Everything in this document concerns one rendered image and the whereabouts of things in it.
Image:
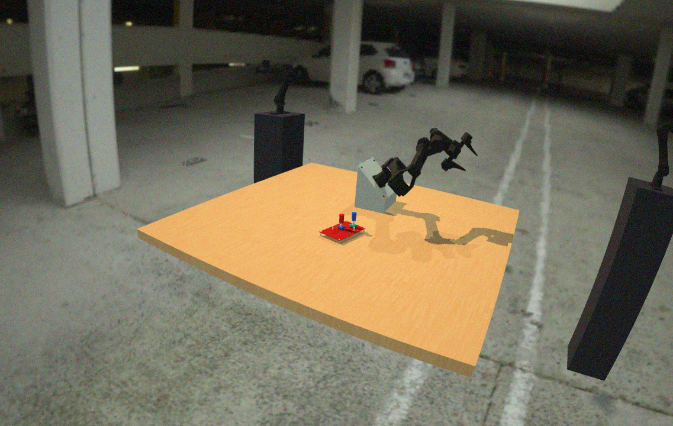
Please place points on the red circuit board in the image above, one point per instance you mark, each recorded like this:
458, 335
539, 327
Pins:
344, 229

